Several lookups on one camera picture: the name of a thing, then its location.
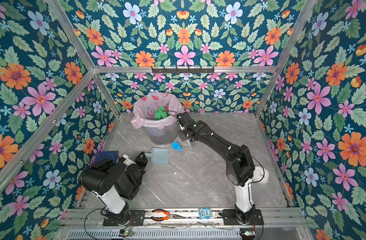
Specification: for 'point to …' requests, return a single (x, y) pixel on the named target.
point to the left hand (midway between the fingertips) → (145, 148)
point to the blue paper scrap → (176, 145)
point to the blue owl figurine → (205, 213)
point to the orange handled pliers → (161, 218)
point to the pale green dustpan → (158, 155)
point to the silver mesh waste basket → (164, 135)
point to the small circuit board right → (247, 232)
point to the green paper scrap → (161, 113)
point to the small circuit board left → (124, 232)
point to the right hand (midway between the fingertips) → (185, 131)
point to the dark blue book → (110, 155)
